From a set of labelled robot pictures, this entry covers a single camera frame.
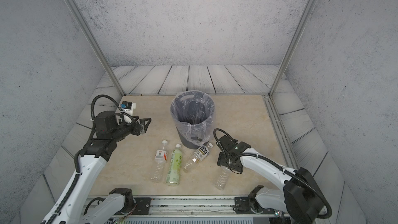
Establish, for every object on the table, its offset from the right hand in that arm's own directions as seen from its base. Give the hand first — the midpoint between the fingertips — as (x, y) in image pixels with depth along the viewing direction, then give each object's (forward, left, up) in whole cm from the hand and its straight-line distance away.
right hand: (230, 161), depth 83 cm
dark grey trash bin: (+6, +18, +19) cm, 27 cm away
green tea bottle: (-7, +29, +2) cm, 30 cm away
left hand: (+12, +41, +23) cm, 48 cm away
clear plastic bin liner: (+26, +20, +10) cm, 34 cm away
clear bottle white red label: (-7, +5, -3) cm, 9 cm away
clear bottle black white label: (+3, +17, +2) cm, 17 cm away
